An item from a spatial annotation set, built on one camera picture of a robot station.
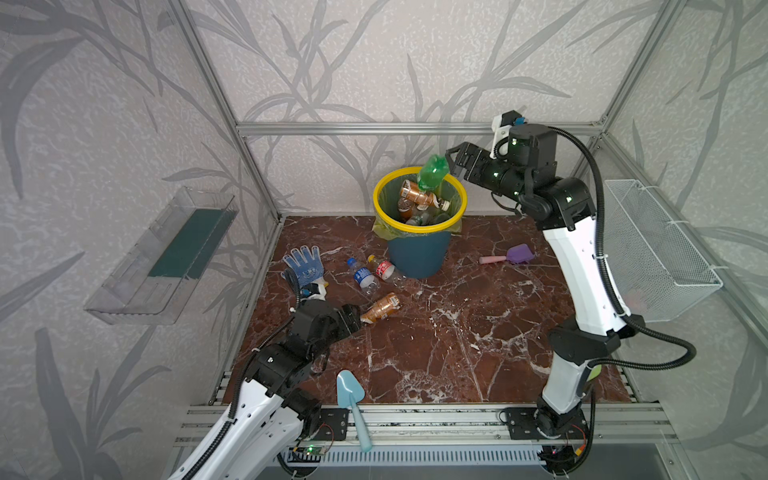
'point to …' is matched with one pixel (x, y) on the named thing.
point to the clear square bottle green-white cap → (428, 218)
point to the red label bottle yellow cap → (387, 271)
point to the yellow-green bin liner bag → (389, 197)
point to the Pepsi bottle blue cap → (364, 278)
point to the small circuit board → (314, 450)
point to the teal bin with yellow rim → (420, 258)
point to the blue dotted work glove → (307, 267)
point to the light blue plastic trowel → (349, 392)
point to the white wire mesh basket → (653, 270)
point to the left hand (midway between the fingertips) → (355, 305)
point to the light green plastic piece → (595, 372)
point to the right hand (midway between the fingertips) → (459, 149)
